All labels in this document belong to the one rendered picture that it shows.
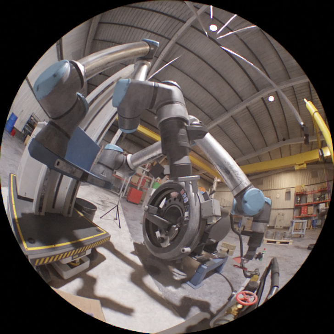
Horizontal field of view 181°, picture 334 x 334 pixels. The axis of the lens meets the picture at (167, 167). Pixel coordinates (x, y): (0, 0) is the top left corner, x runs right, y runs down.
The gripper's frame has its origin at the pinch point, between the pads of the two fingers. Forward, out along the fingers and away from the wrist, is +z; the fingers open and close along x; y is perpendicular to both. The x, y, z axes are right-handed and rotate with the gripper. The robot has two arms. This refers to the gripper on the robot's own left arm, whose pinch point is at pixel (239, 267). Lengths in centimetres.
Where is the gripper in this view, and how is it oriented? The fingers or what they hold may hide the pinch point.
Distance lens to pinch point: 66.2
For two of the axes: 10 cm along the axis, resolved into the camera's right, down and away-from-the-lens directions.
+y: 5.5, -1.0, -8.3
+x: 7.7, 4.3, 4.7
